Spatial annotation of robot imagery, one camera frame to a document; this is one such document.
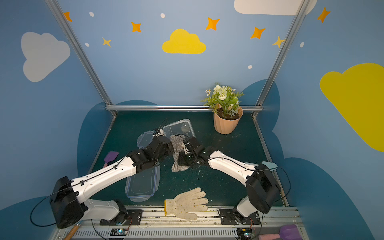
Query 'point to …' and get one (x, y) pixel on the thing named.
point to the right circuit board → (246, 232)
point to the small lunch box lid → (145, 139)
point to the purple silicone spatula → (111, 156)
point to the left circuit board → (119, 232)
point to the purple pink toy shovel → (287, 232)
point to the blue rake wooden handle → (72, 231)
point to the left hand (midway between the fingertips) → (176, 144)
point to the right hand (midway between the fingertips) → (178, 160)
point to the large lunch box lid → (140, 186)
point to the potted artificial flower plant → (224, 101)
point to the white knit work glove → (183, 204)
